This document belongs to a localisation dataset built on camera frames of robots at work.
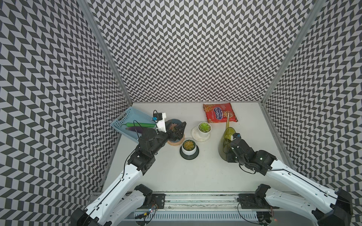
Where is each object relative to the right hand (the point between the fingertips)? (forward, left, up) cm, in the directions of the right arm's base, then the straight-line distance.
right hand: (228, 155), depth 78 cm
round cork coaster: (+11, +30, -8) cm, 34 cm away
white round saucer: (+19, +17, -12) cm, 28 cm away
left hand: (+9, +27, +18) cm, 34 cm away
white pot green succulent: (+19, +11, -2) cm, 22 cm away
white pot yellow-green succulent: (+7, +22, -3) cm, 23 cm away
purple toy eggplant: (+23, +58, -7) cm, 62 cm away
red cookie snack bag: (+38, 0, -8) cm, 39 cm away
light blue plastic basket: (+37, +66, -9) cm, 76 cm away
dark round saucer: (+4, +22, -11) cm, 25 cm away
